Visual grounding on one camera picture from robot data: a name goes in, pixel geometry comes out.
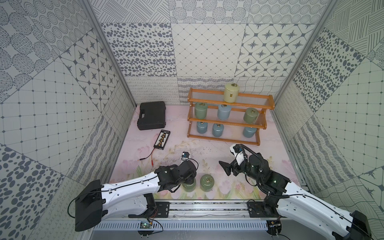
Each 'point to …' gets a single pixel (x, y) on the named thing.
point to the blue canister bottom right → (249, 132)
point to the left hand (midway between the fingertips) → (196, 177)
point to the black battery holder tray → (162, 139)
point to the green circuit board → (145, 225)
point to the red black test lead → (150, 154)
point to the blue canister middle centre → (223, 111)
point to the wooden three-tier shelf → (211, 117)
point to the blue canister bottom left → (202, 127)
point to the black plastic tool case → (152, 115)
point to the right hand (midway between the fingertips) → (227, 157)
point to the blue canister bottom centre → (217, 129)
